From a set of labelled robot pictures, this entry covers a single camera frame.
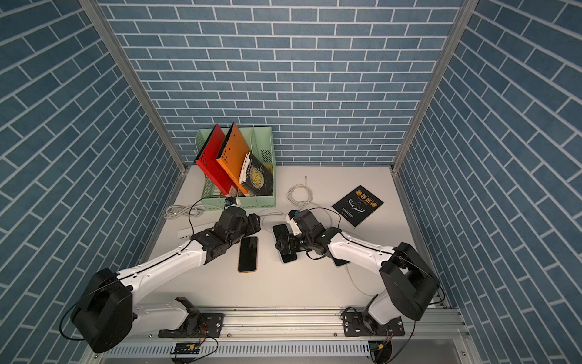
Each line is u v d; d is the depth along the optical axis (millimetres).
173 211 1001
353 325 736
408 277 455
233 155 912
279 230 845
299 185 1118
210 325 738
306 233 656
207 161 849
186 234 911
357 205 1048
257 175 983
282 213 1019
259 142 1054
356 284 825
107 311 402
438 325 1393
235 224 649
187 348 722
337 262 867
